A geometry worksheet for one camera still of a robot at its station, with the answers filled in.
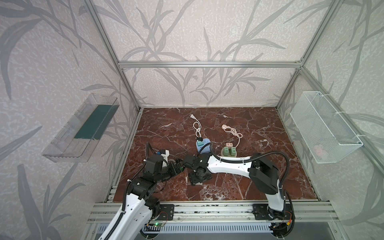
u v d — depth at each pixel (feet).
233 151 2.92
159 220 2.35
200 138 2.98
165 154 2.37
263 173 1.55
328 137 2.06
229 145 2.99
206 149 3.15
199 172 2.00
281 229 2.29
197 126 3.55
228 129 3.48
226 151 2.92
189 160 2.19
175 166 2.22
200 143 3.02
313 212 2.47
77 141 2.08
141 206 1.67
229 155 2.99
